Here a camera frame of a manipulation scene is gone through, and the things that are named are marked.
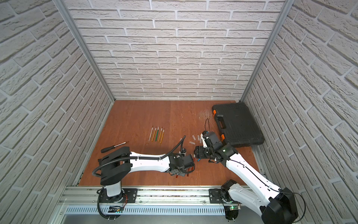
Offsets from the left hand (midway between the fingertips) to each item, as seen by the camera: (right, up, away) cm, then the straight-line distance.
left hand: (184, 169), depth 83 cm
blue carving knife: (+8, +11, -14) cm, 19 cm away
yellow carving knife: (-22, +20, +15) cm, 33 cm away
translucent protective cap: (+5, +14, +11) cm, 19 cm away
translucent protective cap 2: (+7, +17, +14) cm, 23 cm away
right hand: (+10, +12, -3) cm, 16 cm away
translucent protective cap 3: (+10, +17, +14) cm, 24 cm away
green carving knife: (-20, +19, +16) cm, 32 cm away
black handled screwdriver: (-51, +10, +7) cm, 53 cm away
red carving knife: (-4, -3, -2) cm, 6 cm away
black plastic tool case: (+37, +26, +13) cm, 47 cm away
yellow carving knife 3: (-15, +21, +17) cm, 31 cm away
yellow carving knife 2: (-17, +20, +15) cm, 30 cm away
